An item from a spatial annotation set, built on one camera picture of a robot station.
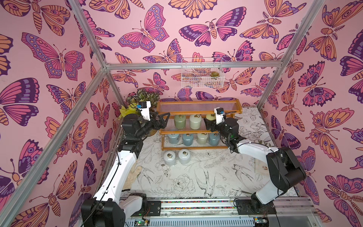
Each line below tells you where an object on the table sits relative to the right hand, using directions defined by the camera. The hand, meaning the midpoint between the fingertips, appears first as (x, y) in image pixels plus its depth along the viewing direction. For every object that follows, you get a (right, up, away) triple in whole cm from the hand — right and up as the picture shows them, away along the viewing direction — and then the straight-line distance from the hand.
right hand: (212, 115), depth 88 cm
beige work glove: (-48, -37, -2) cm, 61 cm away
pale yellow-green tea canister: (-1, -1, -5) cm, 5 cm away
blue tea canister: (-24, -15, +5) cm, 29 cm away
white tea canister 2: (-17, -25, -2) cm, 31 cm away
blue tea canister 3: (+2, -15, +4) cm, 16 cm away
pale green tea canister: (-5, -15, +5) cm, 17 cm away
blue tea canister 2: (-15, -17, +5) cm, 23 cm away
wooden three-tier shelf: (-17, -9, +5) cm, 20 cm away
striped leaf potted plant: (-46, +14, +9) cm, 49 cm away
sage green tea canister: (-20, -4, -4) cm, 21 cm away
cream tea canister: (-11, -4, -3) cm, 12 cm away
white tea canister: (-26, -25, -4) cm, 37 cm away
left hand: (-27, +1, -15) cm, 31 cm away
